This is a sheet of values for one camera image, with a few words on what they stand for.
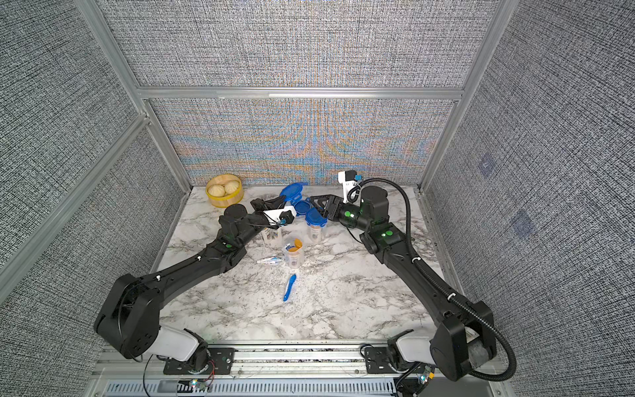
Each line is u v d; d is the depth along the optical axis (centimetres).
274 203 78
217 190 110
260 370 73
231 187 113
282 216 66
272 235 100
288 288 88
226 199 110
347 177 66
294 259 88
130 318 43
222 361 73
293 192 77
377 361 73
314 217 91
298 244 88
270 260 95
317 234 96
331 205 64
